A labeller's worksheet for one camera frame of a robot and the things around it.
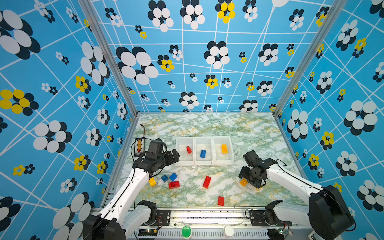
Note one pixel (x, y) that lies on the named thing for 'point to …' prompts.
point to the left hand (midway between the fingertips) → (174, 156)
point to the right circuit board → (274, 234)
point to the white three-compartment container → (196, 151)
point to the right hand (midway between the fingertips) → (244, 179)
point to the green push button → (186, 231)
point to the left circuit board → (148, 232)
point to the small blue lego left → (164, 178)
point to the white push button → (228, 231)
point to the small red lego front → (221, 200)
